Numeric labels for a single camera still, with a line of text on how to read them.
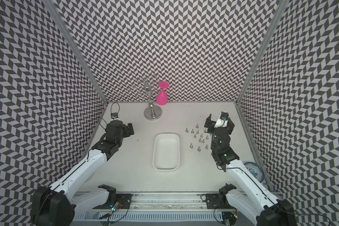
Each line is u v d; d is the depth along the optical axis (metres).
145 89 0.87
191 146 0.94
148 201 0.74
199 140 0.96
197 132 1.00
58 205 0.38
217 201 0.74
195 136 0.98
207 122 0.69
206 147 0.93
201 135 0.99
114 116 0.69
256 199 0.42
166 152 0.91
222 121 0.61
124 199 0.73
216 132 0.56
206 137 0.97
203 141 0.96
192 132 1.00
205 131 1.00
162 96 0.98
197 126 1.02
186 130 1.01
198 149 0.92
